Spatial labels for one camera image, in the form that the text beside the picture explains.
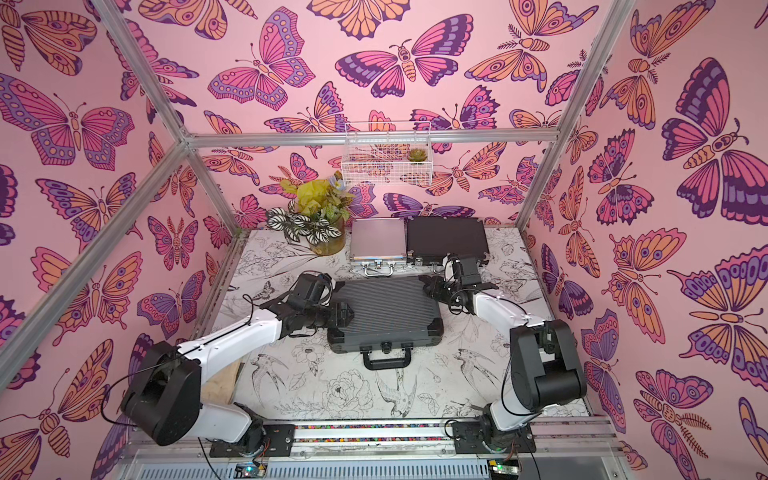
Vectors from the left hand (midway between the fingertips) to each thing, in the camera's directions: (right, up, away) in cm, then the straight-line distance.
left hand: (348, 313), depth 88 cm
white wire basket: (+8, +51, +12) cm, 53 cm away
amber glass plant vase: (-9, +21, +25) cm, 34 cm away
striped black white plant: (-16, +26, +2) cm, 31 cm away
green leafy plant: (-10, +37, +15) cm, 41 cm away
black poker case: (+27, +23, +24) cm, 43 cm away
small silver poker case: (+8, +21, +25) cm, 34 cm away
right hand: (+25, +7, +5) cm, 26 cm away
